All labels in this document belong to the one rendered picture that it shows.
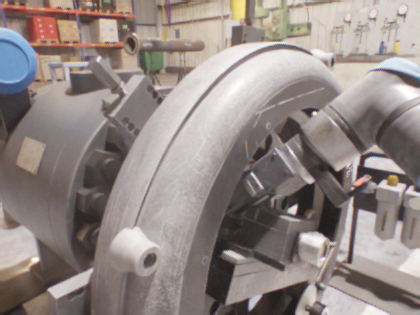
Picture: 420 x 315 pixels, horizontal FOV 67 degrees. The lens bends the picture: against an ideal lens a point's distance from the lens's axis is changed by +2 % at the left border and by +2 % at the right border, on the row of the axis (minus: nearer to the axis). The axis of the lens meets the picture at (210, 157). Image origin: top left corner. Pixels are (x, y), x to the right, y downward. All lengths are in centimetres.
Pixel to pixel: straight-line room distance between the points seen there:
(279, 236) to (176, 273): 16
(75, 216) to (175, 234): 39
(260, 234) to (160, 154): 20
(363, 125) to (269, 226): 19
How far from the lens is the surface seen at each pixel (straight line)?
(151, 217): 39
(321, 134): 48
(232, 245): 51
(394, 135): 46
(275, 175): 47
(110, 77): 45
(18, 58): 102
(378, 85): 50
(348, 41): 777
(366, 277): 166
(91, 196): 70
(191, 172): 39
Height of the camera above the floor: 96
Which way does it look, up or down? 18 degrees down
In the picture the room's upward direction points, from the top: 2 degrees counter-clockwise
